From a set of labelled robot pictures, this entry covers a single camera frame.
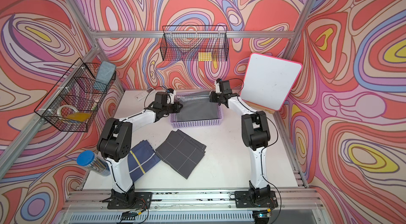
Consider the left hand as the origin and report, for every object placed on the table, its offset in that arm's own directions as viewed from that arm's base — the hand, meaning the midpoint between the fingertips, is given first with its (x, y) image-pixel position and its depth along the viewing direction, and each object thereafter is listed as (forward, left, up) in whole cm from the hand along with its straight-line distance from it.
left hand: (183, 105), depth 98 cm
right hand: (+6, -18, -1) cm, 19 cm away
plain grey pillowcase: (+1, -9, -3) cm, 9 cm away
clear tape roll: (-23, +49, +22) cm, 58 cm away
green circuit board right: (-55, -42, -13) cm, 70 cm away
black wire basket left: (-13, +52, +16) cm, 56 cm away
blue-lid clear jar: (-38, +36, +7) cm, 53 cm away
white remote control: (+16, +34, -9) cm, 38 cm away
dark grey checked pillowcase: (-27, 0, -10) cm, 28 cm away
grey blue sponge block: (+2, +38, +24) cm, 45 cm away
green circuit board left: (-55, +21, -11) cm, 60 cm away
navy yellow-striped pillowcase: (-30, +22, -11) cm, 39 cm away
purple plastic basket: (-10, -9, -6) cm, 14 cm away
